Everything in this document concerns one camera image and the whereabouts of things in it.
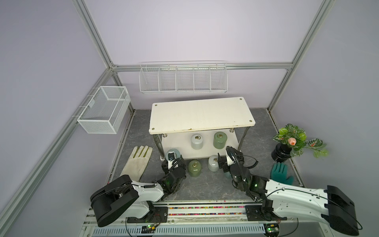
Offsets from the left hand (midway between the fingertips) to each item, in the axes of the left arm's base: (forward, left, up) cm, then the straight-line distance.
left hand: (175, 157), depth 86 cm
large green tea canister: (-7, -11, -1) cm, 13 cm away
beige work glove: (-1, +25, -8) cm, 27 cm away
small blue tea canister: (-1, -2, +7) cm, 7 cm away
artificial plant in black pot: (-6, -56, +20) cm, 60 cm away
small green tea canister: (+6, -27, +6) cm, 28 cm away
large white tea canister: (-5, -22, 0) cm, 22 cm away
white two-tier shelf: (+4, -2, +26) cm, 26 cm away
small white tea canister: (+7, -13, +6) cm, 16 cm away
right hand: (-3, -28, +10) cm, 30 cm away
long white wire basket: (+48, -9, +22) cm, 54 cm away
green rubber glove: (-11, -61, -7) cm, 62 cm away
